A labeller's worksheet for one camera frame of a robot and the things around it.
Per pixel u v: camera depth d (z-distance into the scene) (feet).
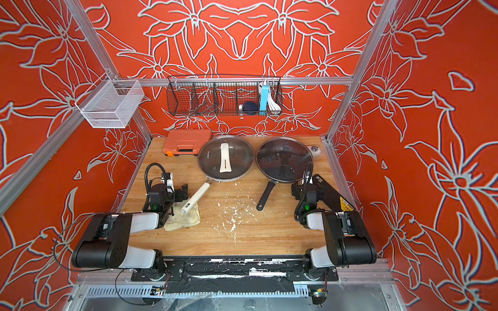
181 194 2.75
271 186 2.90
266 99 2.87
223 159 3.01
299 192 2.89
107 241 1.45
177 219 2.80
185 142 3.73
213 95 3.32
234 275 2.39
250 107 3.12
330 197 3.01
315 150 3.52
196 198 2.69
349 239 1.47
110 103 3.03
